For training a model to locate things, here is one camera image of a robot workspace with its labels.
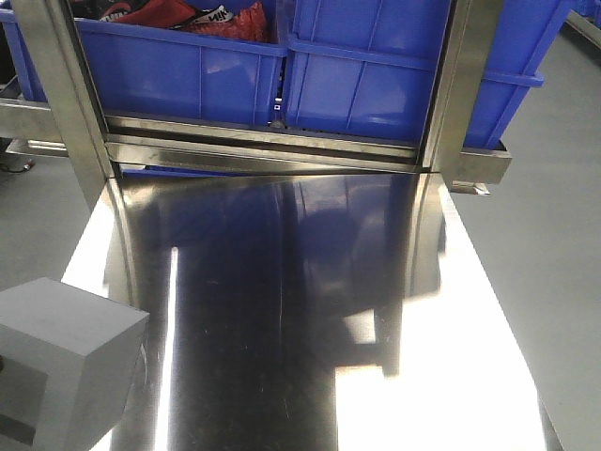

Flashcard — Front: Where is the grey block with square hole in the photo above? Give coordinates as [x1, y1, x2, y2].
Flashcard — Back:
[0, 276, 150, 451]

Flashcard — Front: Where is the blue plastic bin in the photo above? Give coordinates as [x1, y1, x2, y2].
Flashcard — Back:
[0, 8, 48, 103]
[281, 0, 572, 147]
[74, 17, 288, 128]

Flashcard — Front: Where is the red crinkled bag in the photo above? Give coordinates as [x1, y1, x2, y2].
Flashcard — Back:
[185, 2, 272, 44]

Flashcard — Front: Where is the steel rack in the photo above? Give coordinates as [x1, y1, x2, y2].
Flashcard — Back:
[0, 0, 513, 196]
[565, 8, 601, 51]

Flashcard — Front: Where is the red and black bag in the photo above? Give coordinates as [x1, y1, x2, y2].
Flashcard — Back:
[100, 0, 234, 29]

